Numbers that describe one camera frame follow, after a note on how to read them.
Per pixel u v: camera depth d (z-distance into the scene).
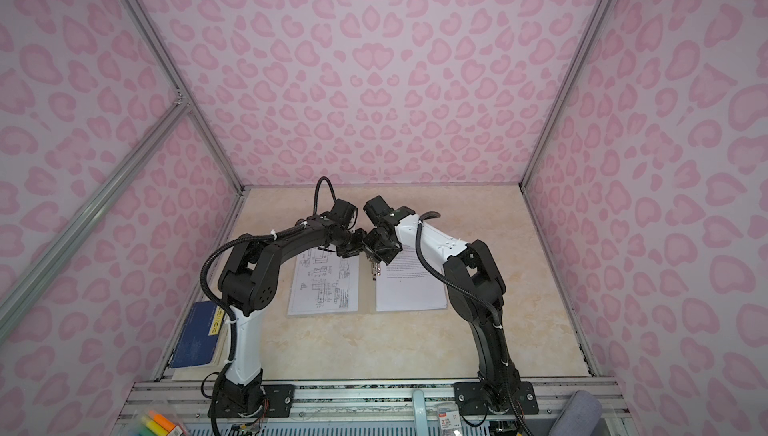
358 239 0.89
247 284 0.55
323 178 0.88
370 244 0.82
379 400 0.75
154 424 0.69
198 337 0.83
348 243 0.88
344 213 0.83
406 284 0.93
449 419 0.69
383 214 0.74
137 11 0.74
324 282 0.95
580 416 0.68
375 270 0.95
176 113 0.88
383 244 0.78
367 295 0.92
